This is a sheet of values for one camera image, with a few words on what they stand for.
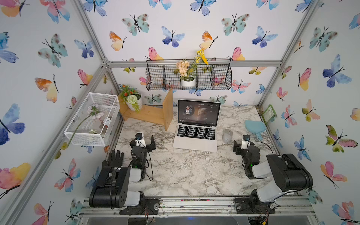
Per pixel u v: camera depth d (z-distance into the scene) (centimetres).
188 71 86
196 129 104
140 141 75
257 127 114
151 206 74
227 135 99
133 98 94
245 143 79
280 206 76
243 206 74
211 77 100
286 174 46
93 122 70
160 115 108
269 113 110
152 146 79
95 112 74
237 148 84
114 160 89
